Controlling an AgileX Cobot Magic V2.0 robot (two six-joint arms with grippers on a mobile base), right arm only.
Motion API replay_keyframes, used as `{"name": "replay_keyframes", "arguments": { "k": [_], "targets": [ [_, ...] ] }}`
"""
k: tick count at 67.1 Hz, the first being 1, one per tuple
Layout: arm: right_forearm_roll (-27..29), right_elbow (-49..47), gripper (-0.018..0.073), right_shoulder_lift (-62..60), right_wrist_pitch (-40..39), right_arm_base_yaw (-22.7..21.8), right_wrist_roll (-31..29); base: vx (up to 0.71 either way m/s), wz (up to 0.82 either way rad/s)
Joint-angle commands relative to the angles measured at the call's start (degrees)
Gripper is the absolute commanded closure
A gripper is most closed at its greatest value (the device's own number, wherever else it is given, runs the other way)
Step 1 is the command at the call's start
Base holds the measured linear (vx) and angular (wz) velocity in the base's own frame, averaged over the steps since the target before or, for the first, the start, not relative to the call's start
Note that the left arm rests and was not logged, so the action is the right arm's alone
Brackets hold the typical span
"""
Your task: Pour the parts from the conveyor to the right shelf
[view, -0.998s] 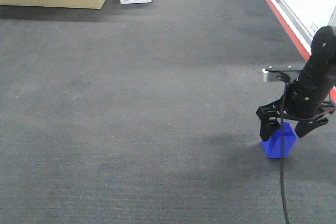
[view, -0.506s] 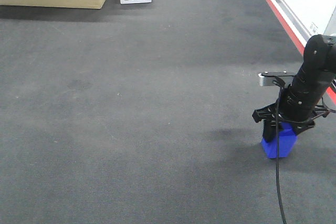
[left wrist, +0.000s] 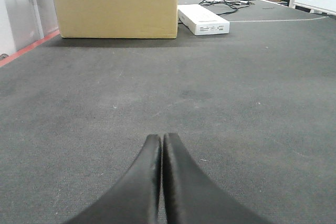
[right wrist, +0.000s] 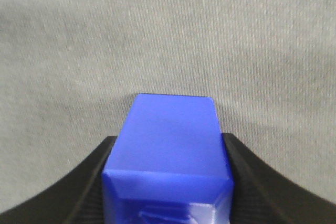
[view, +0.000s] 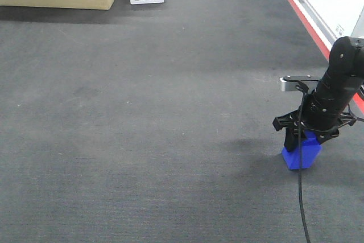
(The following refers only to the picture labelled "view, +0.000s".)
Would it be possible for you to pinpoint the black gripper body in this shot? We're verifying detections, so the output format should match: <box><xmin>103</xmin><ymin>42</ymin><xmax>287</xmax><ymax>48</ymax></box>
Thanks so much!
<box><xmin>272</xmin><ymin>91</ymin><xmax>357</xmax><ymax>145</ymax></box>

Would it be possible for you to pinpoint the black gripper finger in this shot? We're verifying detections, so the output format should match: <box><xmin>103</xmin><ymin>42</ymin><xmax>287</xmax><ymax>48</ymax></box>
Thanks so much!
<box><xmin>313</xmin><ymin>129</ymin><xmax>341</xmax><ymax>145</ymax></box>
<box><xmin>284</xmin><ymin>127</ymin><xmax>300</xmax><ymax>153</ymax></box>

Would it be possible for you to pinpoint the blue plastic box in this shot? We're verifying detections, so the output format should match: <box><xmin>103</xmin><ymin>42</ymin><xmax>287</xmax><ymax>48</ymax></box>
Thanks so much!
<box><xmin>281</xmin><ymin>130</ymin><xmax>324</xmax><ymax>171</ymax></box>

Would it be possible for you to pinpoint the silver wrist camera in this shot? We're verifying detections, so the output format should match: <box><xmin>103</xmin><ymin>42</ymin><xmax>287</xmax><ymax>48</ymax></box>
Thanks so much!
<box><xmin>278</xmin><ymin>75</ymin><xmax>321</xmax><ymax>93</ymax></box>

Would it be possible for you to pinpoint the thin black cable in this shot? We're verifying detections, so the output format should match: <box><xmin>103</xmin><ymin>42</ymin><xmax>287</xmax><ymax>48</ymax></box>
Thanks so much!
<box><xmin>295</xmin><ymin>81</ymin><xmax>313</xmax><ymax>243</ymax></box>

